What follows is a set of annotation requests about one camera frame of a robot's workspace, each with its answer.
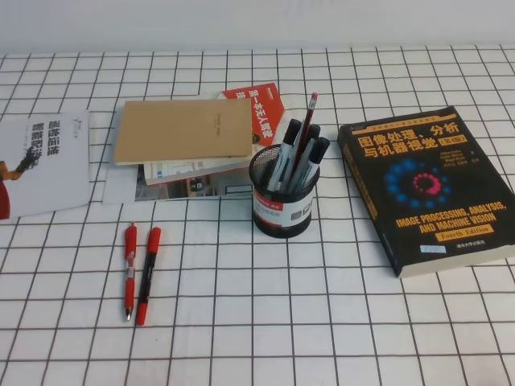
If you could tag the glossy photo magazine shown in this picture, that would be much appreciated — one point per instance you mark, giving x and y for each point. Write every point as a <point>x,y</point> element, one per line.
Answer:
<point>126,184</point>

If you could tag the black mesh pen holder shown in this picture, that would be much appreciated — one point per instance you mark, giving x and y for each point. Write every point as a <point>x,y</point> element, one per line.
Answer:
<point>276,214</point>

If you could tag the red autonomous driving book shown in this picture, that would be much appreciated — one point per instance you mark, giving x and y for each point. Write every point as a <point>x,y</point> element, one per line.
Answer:
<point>269,121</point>

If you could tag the red retractable gel pen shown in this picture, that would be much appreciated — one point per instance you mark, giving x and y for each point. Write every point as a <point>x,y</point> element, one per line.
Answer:
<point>129,255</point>

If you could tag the white illustrated booklet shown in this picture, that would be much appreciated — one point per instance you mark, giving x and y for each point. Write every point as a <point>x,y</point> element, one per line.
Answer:
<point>165,172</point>

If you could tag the red striped pencil with eraser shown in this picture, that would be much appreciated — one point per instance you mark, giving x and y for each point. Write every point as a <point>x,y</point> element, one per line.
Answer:
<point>303,135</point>

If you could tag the grey marker black cap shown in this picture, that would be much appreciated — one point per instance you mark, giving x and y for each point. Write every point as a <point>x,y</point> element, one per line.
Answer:
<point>314,160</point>
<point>312,136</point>

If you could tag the white robot brochure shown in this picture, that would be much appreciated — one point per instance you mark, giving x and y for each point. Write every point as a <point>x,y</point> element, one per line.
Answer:
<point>44,164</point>

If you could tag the red capped marker pen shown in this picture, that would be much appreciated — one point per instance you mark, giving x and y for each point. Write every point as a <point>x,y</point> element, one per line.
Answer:
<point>147,274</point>

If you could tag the white marker black cap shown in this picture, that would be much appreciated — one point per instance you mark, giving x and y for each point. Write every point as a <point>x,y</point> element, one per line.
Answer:
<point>284,153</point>

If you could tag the black image processing textbook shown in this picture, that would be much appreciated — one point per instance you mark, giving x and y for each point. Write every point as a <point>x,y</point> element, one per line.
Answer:
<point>435,199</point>

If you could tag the brown kraft paper notebook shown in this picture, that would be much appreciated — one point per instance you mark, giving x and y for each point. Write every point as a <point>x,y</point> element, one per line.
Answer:
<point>162,131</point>

